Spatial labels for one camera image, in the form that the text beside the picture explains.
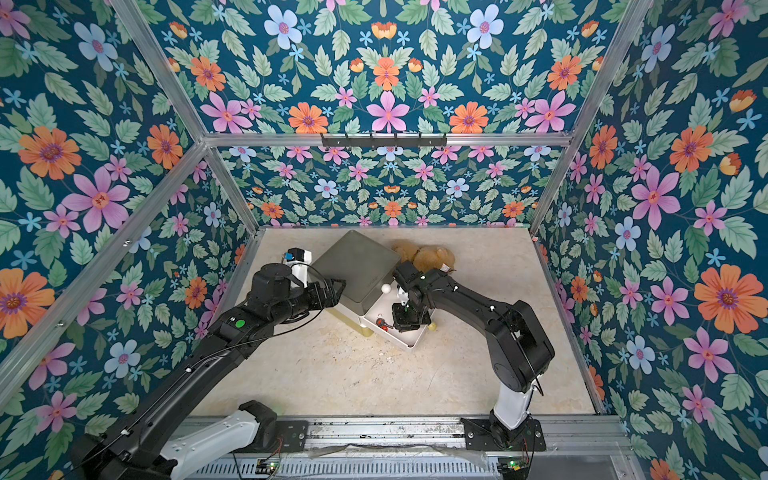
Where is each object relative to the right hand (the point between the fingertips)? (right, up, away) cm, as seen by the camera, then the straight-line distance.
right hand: (400, 327), depth 85 cm
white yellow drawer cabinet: (-14, +3, 0) cm, 15 cm away
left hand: (-15, +14, -12) cm, 24 cm away
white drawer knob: (-4, +12, -4) cm, 13 cm away
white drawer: (-5, +5, +2) cm, 7 cm away
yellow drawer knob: (+9, +1, -4) cm, 10 cm away
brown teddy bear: (+8, +20, +10) cm, 24 cm away
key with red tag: (-5, +1, 0) cm, 5 cm away
